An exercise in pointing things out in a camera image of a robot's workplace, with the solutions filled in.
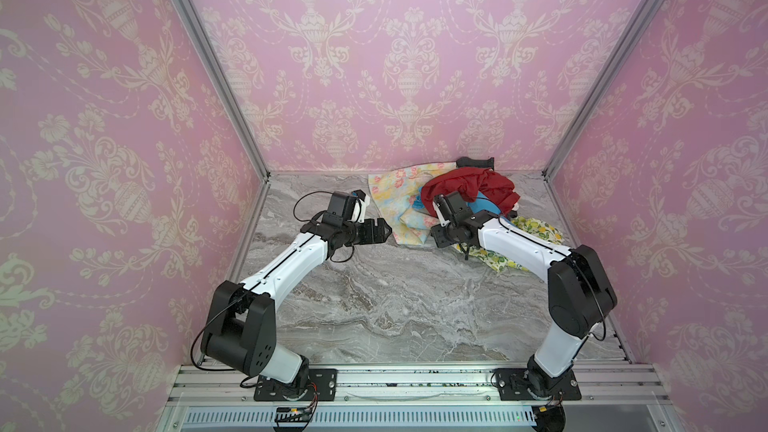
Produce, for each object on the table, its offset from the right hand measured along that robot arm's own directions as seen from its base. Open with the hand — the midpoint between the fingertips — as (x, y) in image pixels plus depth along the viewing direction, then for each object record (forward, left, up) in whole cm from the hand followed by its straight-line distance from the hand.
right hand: (444, 231), depth 93 cm
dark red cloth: (+14, -10, +6) cm, 18 cm away
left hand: (-4, +19, +7) cm, 21 cm away
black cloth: (+33, -13, -2) cm, 36 cm away
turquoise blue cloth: (+8, -11, +3) cm, 14 cm away
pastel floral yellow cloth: (+24, +15, -7) cm, 29 cm away
